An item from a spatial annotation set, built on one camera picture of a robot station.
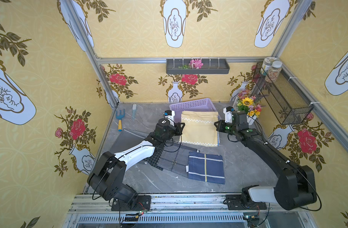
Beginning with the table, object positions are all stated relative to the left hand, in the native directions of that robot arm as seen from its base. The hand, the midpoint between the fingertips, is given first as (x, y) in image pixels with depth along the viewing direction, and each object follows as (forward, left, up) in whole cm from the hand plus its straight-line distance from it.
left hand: (180, 122), depth 85 cm
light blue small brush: (+28, +36, -20) cm, 50 cm away
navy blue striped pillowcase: (-21, -16, -18) cm, 32 cm away
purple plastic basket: (+30, -23, -17) cm, 41 cm away
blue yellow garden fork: (+15, +44, -19) cm, 50 cm away
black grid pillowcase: (-15, +17, -18) cm, 29 cm away
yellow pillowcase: (-5, -11, -1) cm, 12 cm away
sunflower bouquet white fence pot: (+13, -47, 0) cm, 49 cm away
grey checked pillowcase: (-14, +4, -19) cm, 24 cm away
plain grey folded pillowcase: (+2, +38, -21) cm, 43 cm away
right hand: (+1, -24, -1) cm, 24 cm away
